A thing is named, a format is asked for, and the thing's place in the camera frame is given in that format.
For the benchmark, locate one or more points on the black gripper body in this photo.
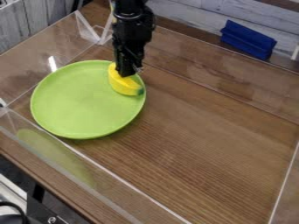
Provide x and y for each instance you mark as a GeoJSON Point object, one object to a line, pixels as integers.
{"type": "Point", "coordinates": [132, 33]}

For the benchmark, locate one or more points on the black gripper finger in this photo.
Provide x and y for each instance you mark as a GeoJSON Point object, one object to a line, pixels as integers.
{"type": "Point", "coordinates": [119, 55]}
{"type": "Point", "coordinates": [132, 62]}

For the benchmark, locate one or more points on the yellow toy banana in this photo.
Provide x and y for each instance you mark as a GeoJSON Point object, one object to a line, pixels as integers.
{"type": "Point", "coordinates": [124, 85]}

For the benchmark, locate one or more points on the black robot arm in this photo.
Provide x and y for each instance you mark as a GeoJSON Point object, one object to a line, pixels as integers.
{"type": "Point", "coordinates": [128, 7]}

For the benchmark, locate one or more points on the green round plate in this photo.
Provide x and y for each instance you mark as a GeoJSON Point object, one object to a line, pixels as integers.
{"type": "Point", "coordinates": [75, 105]}

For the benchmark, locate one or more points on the clear acrylic corner bracket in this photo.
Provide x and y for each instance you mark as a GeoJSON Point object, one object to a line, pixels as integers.
{"type": "Point", "coordinates": [94, 33]}

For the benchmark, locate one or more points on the clear acrylic enclosure wall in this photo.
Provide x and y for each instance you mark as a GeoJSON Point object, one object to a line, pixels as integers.
{"type": "Point", "coordinates": [207, 157]}

